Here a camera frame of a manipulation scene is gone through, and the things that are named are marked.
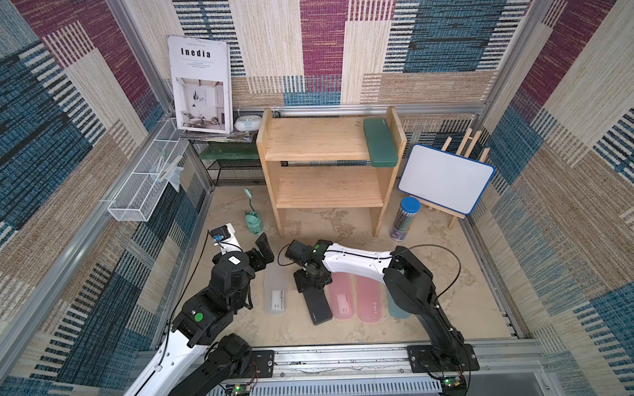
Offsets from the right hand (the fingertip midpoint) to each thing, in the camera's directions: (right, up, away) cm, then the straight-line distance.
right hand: (306, 284), depth 89 cm
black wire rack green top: (-36, +47, +26) cm, 65 cm away
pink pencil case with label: (+12, -2, -3) cm, 13 cm away
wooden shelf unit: (+7, +48, +28) cm, 56 cm away
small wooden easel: (+58, +50, -1) cm, 76 cm away
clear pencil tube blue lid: (+36, +28, -2) cm, 45 cm away
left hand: (-14, +19, -20) cm, 30 cm away
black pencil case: (+4, -5, -5) cm, 8 cm away
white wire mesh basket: (-60, +31, +1) cm, 68 cm away
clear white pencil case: (-11, -1, -1) cm, 11 cm away
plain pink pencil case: (+21, -4, -5) cm, 22 cm away
